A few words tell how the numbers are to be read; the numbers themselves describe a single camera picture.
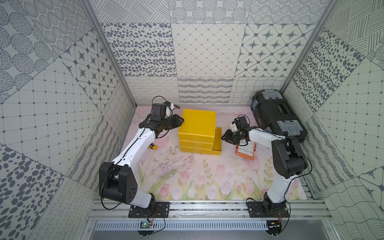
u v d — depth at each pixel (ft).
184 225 2.30
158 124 2.00
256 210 2.40
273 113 3.08
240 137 2.41
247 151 3.04
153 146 3.13
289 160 1.64
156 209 2.40
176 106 3.91
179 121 2.68
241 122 2.62
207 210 2.50
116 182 1.39
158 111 2.09
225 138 2.87
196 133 2.41
